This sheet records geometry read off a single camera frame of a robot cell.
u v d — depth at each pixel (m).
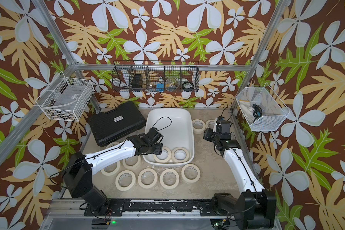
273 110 0.74
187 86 0.96
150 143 0.65
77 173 0.43
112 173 0.82
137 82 0.99
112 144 0.96
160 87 0.94
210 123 1.08
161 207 0.75
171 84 0.91
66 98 0.78
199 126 1.09
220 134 0.62
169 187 0.79
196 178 0.82
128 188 0.78
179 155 0.93
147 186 0.79
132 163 0.90
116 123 1.03
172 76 0.96
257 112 0.81
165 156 0.91
